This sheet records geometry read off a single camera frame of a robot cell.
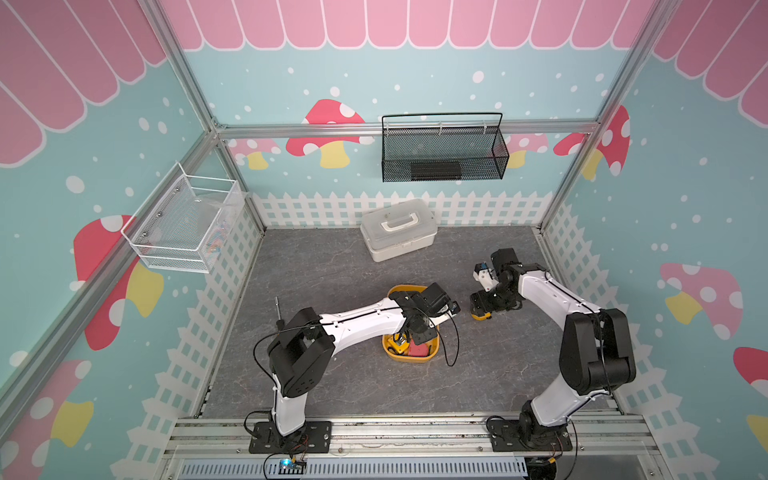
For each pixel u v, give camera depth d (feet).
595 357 1.52
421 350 2.86
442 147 3.09
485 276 2.83
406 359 2.83
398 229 3.43
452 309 2.53
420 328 2.12
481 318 3.08
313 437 2.43
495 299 2.60
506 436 2.42
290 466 2.38
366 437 2.48
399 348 2.86
